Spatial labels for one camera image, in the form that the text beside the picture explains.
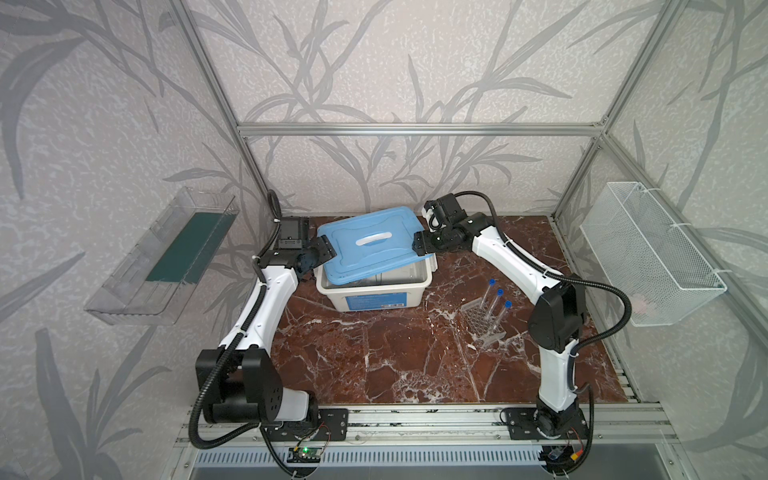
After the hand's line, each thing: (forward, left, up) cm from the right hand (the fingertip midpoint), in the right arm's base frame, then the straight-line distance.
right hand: (423, 235), depth 89 cm
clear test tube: (-21, -22, -4) cm, 31 cm away
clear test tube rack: (-20, -17, -18) cm, 32 cm away
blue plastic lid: (-2, +16, -1) cm, 16 cm away
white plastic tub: (-16, +8, -5) cm, 18 cm away
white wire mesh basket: (-25, -49, +15) cm, 57 cm away
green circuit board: (-53, +30, -20) cm, 64 cm away
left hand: (-4, +28, +3) cm, 29 cm away
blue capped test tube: (-17, -21, -5) cm, 27 cm away
